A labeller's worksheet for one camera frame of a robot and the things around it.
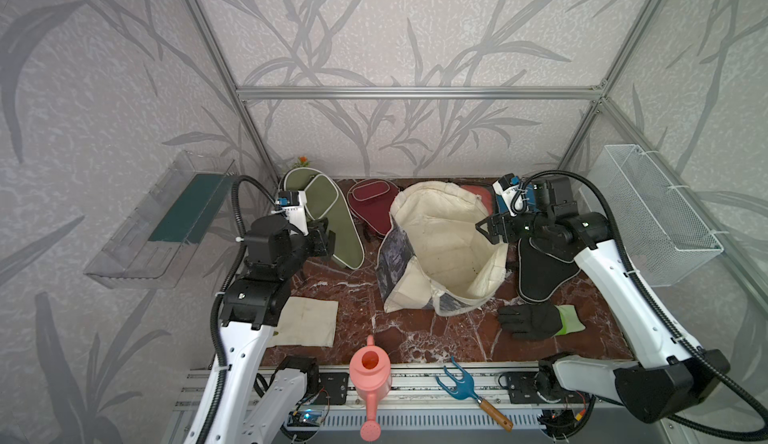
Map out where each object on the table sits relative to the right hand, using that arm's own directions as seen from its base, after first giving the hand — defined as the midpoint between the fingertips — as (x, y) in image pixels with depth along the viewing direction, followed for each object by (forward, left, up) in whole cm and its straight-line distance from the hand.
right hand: (488, 218), depth 75 cm
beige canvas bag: (+5, +12, -27) cm, 30 cm away
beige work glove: (-17, +50, -26) cm, 59 cm away
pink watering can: (-32, +29, -15) cm, 46 cm away
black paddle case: (-4, -20, -24) cm, 32 cm away
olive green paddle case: (+2, +41, +6) cm, 41 cm away
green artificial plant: (+32, +56, -9) cm, 65 cm away
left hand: (-5, +39, +7) cm, 40 cm away
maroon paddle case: (+25, +33, -21) cm, 47 cm away
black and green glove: (-17, -17, -26) cm, 36 cm away
